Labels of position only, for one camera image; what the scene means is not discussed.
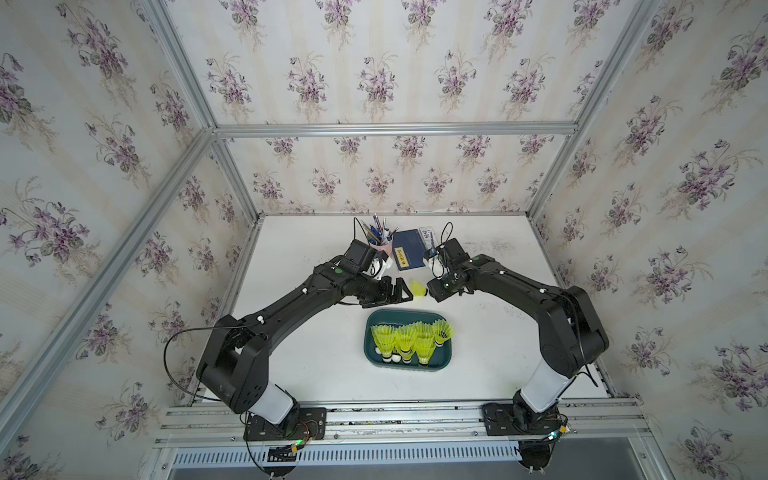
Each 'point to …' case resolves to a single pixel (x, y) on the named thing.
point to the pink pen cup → (387, 247)
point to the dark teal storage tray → (441, 358)
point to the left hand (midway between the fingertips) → (405, 300)
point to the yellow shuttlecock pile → (417, 289)
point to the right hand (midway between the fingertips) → (444, 287)
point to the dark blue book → (409, 249)
